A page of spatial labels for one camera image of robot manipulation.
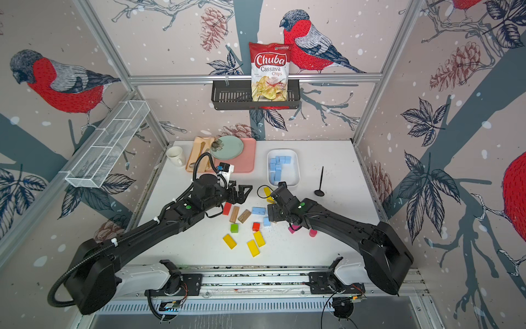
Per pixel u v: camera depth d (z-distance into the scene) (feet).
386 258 1.31
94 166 2.34
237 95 3.12
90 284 1.30
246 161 3.70
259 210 3.03
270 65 2.74
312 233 2.75
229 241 2.74
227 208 2.89
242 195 2.34
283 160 3.61
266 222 2.88
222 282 2.48
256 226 2.83
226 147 3.87
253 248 2.71
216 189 2.04
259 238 2.81
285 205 2.08
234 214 2.98
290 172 3.52
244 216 2.95
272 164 3.51
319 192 3.26
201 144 3.97
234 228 2.87
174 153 3.51
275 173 3.50
